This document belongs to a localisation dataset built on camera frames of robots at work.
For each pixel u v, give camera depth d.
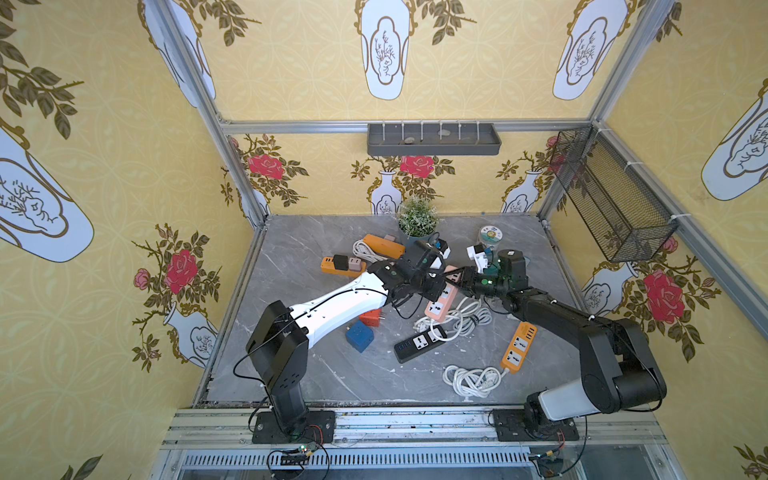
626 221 0.75
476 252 0.83
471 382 0.78
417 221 0.98
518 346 0.85
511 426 0.73
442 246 0.72
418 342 0.86
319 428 0.73
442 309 0.80
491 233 1.05
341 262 1.00
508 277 0.71
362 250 1.06
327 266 1.03
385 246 1.06
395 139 0.92
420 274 0.66
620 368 0.44
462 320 0.84
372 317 0.88
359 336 0.84
